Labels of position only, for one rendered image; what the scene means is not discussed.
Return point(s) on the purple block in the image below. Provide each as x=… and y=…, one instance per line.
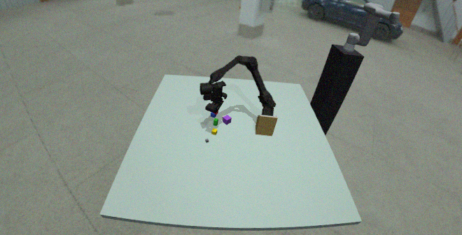
x=227, y=119

